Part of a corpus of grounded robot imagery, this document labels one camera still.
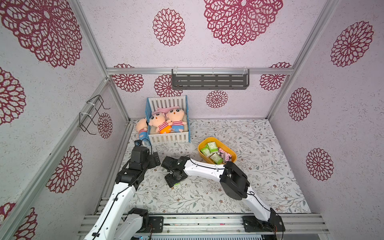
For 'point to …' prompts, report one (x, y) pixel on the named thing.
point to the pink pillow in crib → (164, 110)
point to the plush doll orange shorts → (158, 120)
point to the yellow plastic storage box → (219, 144)
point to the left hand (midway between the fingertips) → (149, 157)
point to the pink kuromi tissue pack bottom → (221, 152)
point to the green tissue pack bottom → (217, 158)
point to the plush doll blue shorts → (175, 116)
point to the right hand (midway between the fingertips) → (177, 178)
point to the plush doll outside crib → (141, 128)
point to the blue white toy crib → (154, 102)
